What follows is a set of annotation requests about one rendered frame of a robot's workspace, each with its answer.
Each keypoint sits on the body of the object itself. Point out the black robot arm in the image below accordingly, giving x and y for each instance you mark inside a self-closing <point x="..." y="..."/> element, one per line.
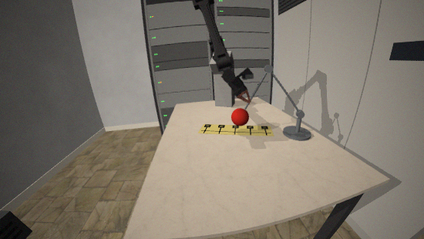
<point x="217" y="46"/>

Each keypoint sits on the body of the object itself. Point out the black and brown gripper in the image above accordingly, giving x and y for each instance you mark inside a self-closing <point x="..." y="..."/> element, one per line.
<point x="239" y="92"/>

